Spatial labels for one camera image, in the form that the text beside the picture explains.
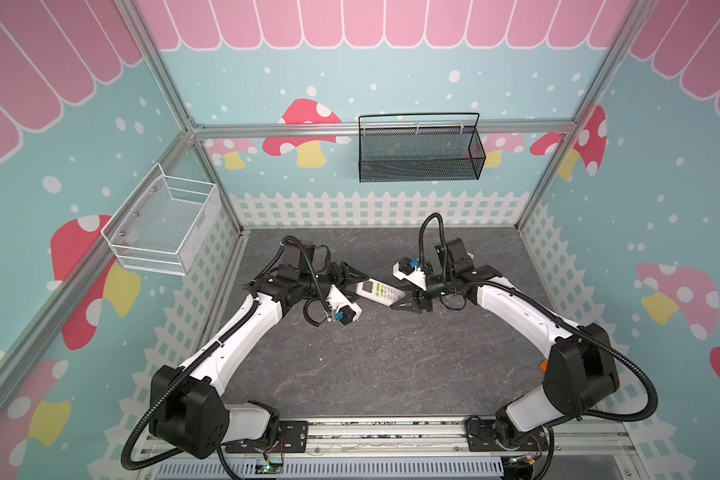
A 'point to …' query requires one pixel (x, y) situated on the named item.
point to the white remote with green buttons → (379, 291)
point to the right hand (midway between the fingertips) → (394, 294)
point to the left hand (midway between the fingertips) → (359, 280)
